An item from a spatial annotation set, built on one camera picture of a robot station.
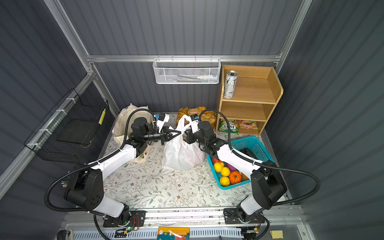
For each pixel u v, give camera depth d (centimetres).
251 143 94
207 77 89
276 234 68
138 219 72
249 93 88
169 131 72
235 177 81
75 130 75
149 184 85
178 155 83
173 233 69
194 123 72
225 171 84
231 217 73
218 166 84
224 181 81
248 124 108
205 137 63
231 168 85
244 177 82
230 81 75
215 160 87
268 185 43
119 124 86
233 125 105
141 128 65
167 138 72
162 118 68
